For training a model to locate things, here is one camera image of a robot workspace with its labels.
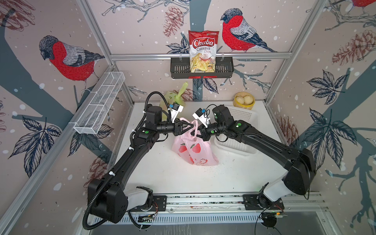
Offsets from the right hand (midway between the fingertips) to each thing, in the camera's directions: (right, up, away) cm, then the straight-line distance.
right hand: (191, 133), depth 73 cm
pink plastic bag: (0, -7, -2) cm, 7 cm away
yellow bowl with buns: (+42, +21, +42) cm, 63 cm away
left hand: (+1, +5, -3) cm, 6 cm away
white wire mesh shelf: (-50, +6, -3) cm, 51 cm away
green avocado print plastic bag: (-13, +20, +25) cm, 35 cm away
